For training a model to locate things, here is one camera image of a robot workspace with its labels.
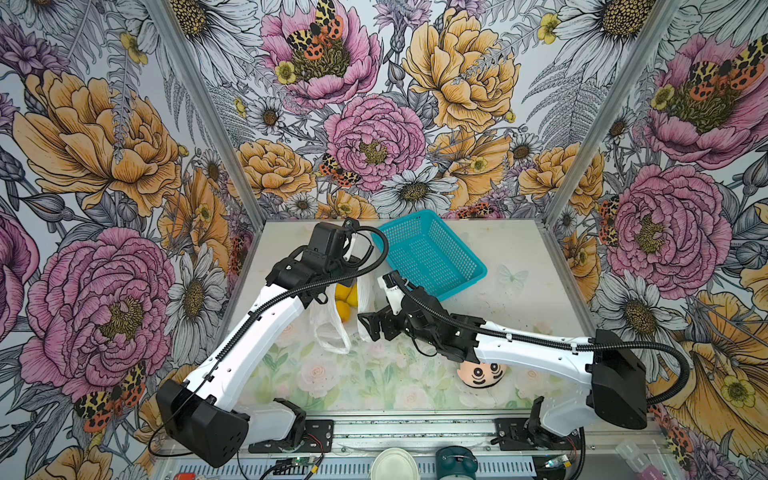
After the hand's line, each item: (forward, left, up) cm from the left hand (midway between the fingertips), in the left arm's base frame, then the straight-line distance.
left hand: (342, 268), depth 77 cm
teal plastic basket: (+28, -25, -26) cm, 46 cm away
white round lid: (-38, -13, -26) cm, 48 cm away
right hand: (-10, -8, -6) cm, 15 cm away
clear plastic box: (-38, -68, -22) cm, 81 cm away
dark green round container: (-39, -25, -16) cm, 49 cm away
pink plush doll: (-21, -35, -17) cm, 44 cm away
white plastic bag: (-11, +4, -12) cm, 17 cm away
